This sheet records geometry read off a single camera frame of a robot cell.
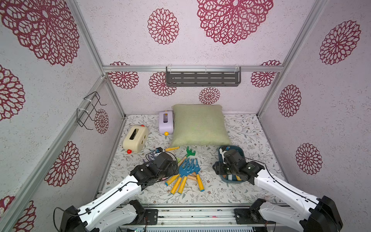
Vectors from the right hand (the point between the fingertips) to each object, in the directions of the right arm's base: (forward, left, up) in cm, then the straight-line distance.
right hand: (215, 165), depth 81 cm
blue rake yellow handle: (+1, +11, -8) cm, 13 cm away
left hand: (-4, +25, +3) cm, 25 cm away
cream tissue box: (+18, +49, +1) cm, 53 cm away
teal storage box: (-4, -9, -8) cm, 13 cm away
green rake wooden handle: (+13, +15, -9) cm, 22 cm away
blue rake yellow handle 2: (+1, +19, -6) cm, 20 cm away
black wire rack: (+14, +69, +25) cm, 75 cm away
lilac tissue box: (+32, +31, 0) cm, 45 cm away
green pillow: (+28, +8, +3) cm, 30 cm away
